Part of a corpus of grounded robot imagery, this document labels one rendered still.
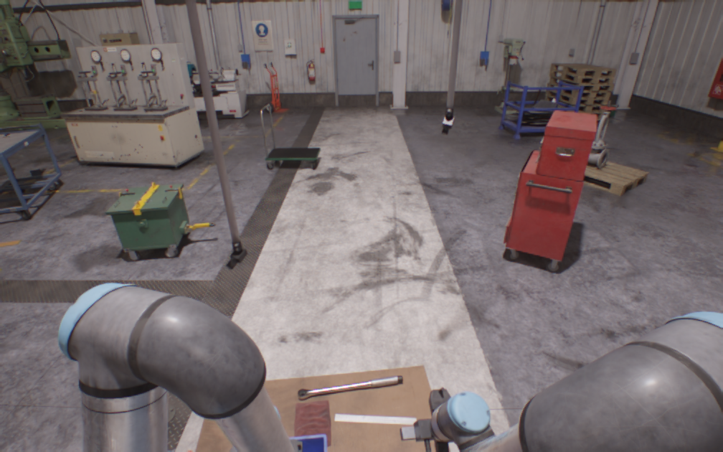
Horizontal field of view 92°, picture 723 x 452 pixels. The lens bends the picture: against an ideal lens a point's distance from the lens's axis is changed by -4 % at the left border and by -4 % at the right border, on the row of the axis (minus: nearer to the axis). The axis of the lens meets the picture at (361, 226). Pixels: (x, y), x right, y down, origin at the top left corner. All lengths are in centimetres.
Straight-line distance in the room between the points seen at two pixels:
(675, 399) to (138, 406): 60
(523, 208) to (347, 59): 773
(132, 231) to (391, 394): 281
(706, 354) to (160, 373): 58
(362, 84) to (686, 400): 1012
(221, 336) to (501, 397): 210
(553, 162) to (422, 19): 775
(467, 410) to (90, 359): 73
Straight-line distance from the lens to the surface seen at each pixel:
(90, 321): 59
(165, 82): 674
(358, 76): 1031
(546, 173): 319
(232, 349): 52
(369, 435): 167
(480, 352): 267
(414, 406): 175
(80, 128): 718
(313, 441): 155
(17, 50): 1152
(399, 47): 1000
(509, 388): 252
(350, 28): 1026
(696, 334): 50
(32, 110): 1171
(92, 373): 60
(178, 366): 52
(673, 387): 43
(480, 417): 95
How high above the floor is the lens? 189
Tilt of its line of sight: 28 degrees down
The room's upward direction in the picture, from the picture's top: 1 degrees counter-clockwise
